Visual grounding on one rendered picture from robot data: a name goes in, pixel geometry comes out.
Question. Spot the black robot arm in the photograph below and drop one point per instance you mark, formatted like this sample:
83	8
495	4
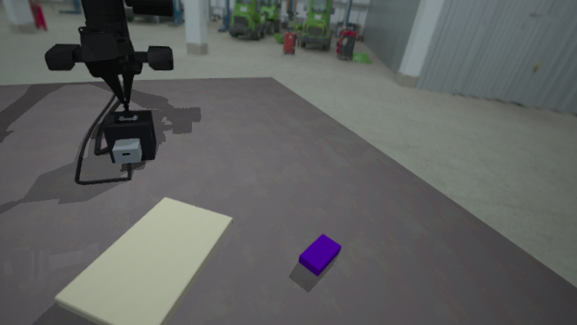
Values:
105	53

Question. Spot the purple rectangular block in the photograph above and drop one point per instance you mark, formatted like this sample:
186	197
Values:
319	254

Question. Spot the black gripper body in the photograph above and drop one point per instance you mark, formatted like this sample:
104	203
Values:
64	56

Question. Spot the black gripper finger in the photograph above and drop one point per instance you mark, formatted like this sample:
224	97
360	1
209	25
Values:
127	81
114	83

